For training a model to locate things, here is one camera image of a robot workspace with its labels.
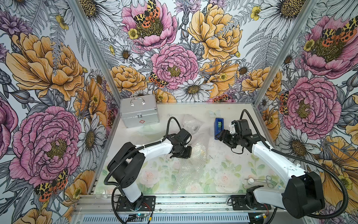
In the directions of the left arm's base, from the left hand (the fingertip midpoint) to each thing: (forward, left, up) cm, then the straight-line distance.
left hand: (187, 159), depth 86 cm
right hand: (+7, -18, +9) cm, 21 cm away
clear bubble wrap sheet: (+26, -3, +1) cm, 26 cm away
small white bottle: (-13, -34, +1) cm, 37 cm away
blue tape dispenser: (+23, -23, +2) cm, 32 cm away
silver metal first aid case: (+31, +33, +11) cm, 46 cm away
